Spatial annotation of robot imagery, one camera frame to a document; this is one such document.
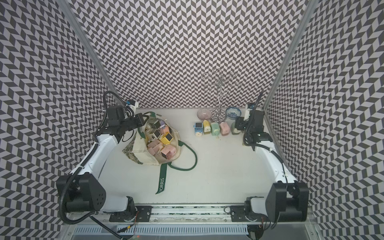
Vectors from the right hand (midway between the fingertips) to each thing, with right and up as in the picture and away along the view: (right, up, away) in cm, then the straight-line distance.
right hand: (241, 120), depth 83 cm
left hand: (-52, +2, -1) cm, 52 cm away
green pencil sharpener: (-1, -6, +13) cm, 15 cm away
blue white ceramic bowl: (+1, +6, +29) cm, 30 cm away
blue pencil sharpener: (-25, -6, +19) cm, 31 cm away
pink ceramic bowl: (-20, +5, +28) cm, 35 cm away
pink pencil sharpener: (-7, -5, +15) cm, 18 cm away
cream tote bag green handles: (-50, -14, +10) cm, 53 cm away
